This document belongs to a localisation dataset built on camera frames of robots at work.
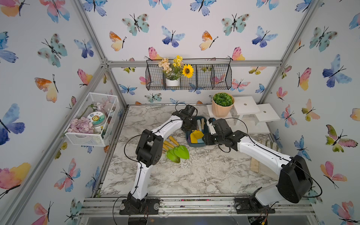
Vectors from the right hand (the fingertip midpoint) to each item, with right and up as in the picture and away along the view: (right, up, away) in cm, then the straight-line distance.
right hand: (206, 136), depth 84 cm
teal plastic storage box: (-6, +11, -1) cm, 12 cm away
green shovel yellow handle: (-22, -13, +7) cm, 26 cm away
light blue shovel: (-3, +6, +18) cm, 19 cm away
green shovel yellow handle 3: (-16, -10, +9) cm, 21 cm away
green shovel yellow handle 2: (-19, -10, +9) cm, 23 cm away
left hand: (-5, +6, +12) cm, 14 cm away
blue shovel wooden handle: (0, +6, +19) cm, 20 cm away
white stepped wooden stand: (+27, +17, +5) cm, 32 cm away
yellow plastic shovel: (-5, -1, +14) cm, 15 cm away
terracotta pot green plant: (+10, +19, 0) cm, 22 cm away
